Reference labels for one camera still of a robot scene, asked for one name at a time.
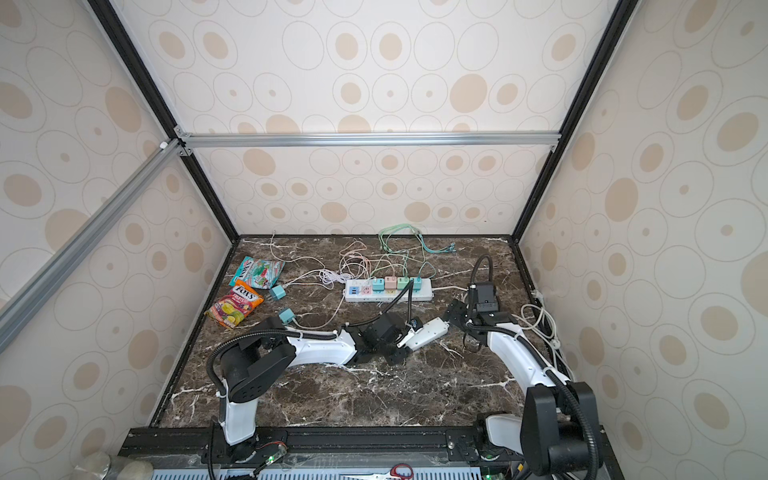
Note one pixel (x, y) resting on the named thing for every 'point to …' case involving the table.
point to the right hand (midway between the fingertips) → (458, 314)
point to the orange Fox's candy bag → (233, 308)
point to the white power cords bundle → (534, 317)
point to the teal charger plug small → (277, 292)
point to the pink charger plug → (390, 282)
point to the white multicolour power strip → (362, 291)
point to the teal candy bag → (254, 271)
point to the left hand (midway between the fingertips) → (414, 340)
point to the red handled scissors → (391, 474)
